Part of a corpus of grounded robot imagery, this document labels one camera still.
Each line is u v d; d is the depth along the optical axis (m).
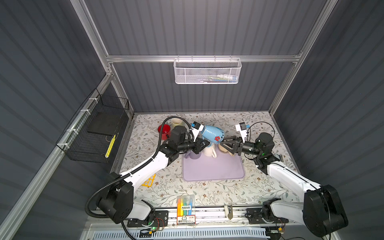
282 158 0.91
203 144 0.75
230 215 0.74
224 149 0.69
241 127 0.67
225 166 0.94
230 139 0.73
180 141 0.64
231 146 0.73
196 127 0.69
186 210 0.75
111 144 0.69
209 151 0.91
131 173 0.45
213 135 0.71
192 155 0.94
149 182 0.85
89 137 0.72
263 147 0.60
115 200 0.42
